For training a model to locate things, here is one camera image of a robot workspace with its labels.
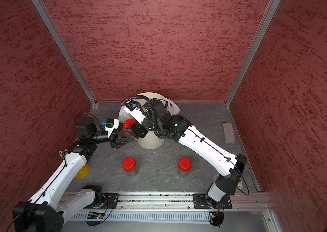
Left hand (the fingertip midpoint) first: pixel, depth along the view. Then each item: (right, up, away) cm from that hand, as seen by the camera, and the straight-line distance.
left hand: (131, 134), depth 69 cm
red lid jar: (-3, -17, +6) cm, 19 cm away
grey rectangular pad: (+61, -3, +31) cm, 69 cm away
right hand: (+1, +4, -5) cm, 6 cm away
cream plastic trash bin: (+8, -6, +15) cm, 18 cm away
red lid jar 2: (+27, -18, +7) cm, 33 cm away
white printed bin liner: (-5, +9, +6) cm, 12 cm away
